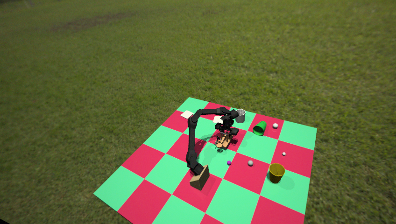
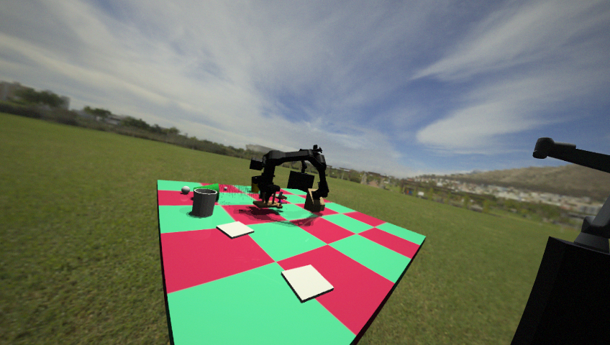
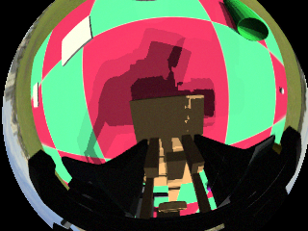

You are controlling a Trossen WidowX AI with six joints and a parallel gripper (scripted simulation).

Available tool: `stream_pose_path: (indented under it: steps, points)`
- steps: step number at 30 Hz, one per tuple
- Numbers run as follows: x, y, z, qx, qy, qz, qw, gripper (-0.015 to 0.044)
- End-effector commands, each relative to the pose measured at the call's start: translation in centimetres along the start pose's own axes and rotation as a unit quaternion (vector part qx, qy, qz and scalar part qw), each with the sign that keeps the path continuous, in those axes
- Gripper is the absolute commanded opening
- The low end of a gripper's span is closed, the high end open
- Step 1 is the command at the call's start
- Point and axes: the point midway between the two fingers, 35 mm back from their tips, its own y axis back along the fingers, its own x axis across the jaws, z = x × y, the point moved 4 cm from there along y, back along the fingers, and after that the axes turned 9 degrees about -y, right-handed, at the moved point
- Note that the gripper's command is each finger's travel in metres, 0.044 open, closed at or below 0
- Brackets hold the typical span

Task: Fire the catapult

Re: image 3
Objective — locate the green cup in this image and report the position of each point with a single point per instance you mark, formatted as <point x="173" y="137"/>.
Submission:
<point x="249" y="25"/>

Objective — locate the yellow open cup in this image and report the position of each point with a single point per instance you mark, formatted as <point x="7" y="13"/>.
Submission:
<point x="277" y="147"/>

